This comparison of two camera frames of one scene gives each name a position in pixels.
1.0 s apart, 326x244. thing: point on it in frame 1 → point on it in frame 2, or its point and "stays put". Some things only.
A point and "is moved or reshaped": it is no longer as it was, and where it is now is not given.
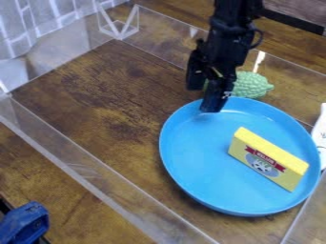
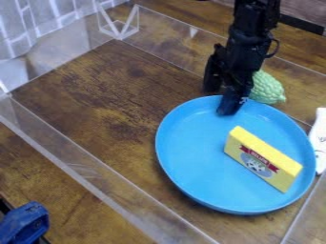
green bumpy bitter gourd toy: [251, 85] is moved or reshaped
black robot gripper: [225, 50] → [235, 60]
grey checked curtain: [28, 18] stays put
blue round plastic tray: [209, 176] stays put
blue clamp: [25, 224] stays put
